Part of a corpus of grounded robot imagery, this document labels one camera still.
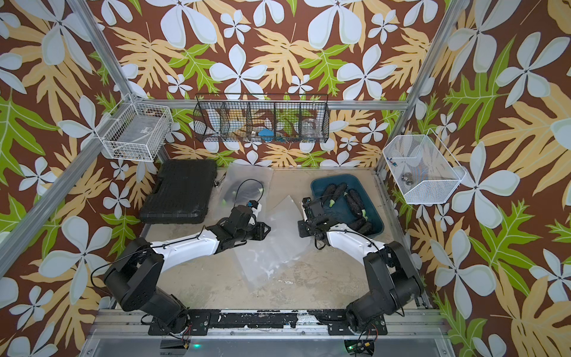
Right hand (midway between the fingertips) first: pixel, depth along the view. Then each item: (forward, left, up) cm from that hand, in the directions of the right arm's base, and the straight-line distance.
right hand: (301, 223), depth 92 cm
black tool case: (+17, +56, 0) cm, 59 cm away
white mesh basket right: (+10, -46, +21) cm, 52 cm away
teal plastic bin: (+12, -21, -9) cm, 26 cm away
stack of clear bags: (-13, +17, -6) cm, 22 cm away
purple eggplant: (+17, +26, 0) cm, 32 cm away
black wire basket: (+38, +13, +26) cm, 48 cm away
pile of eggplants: (+19, -17, -3) cm, 26 cm away
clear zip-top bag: (+33, +32, -3) cm, 46 cm away
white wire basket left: (+24, +65, +30) cm, 75 cm away
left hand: (-3, +13, +3) cm, 14 cm away
